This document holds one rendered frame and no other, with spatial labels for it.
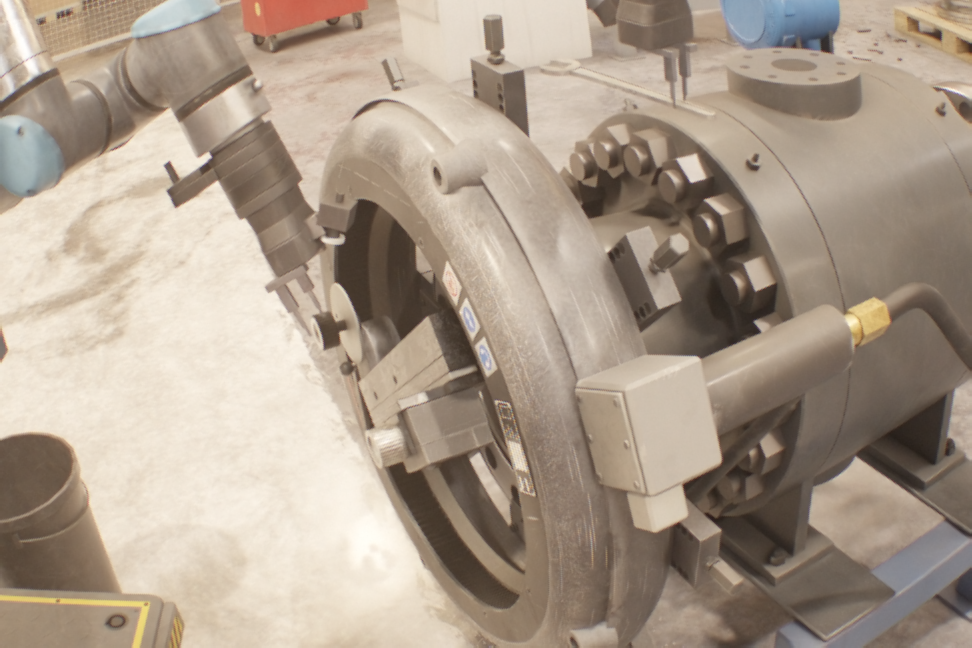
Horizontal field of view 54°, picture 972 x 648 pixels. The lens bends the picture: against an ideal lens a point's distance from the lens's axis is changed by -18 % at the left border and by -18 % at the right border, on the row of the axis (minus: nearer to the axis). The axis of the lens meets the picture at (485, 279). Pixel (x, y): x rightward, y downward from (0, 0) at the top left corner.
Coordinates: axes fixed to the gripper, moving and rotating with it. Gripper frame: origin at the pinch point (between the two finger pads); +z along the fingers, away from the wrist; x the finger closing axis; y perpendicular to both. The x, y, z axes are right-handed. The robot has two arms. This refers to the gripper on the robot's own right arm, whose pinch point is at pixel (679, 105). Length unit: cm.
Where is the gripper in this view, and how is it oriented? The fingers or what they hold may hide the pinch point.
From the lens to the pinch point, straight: 107.3
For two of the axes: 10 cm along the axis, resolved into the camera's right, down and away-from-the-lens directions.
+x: -7.6, 3.7, -5.3
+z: 0.8, 8.7, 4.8
